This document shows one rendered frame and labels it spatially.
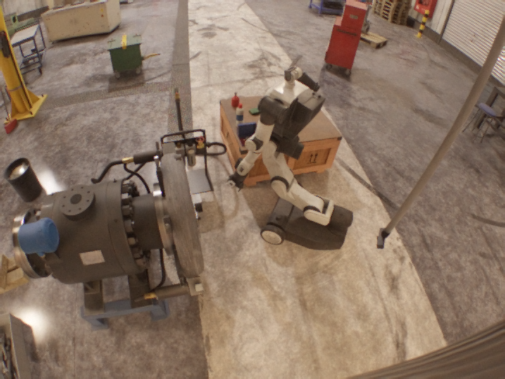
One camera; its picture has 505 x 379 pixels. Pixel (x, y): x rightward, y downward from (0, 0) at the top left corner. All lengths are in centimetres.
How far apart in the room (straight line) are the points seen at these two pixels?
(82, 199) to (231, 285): 122
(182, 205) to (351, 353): 157
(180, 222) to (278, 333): 112
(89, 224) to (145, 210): 32
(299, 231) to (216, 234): 68
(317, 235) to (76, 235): 169
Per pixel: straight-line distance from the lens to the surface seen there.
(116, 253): 156
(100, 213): 156
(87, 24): 739
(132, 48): 462
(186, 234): 140
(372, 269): 251
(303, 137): 259
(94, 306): 204
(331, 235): 232
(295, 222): 231
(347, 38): 491
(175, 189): 142
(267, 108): 152
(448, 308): 280
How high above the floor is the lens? 203
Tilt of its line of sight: 49 degrees down
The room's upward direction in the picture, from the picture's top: 6 degrees clockwise
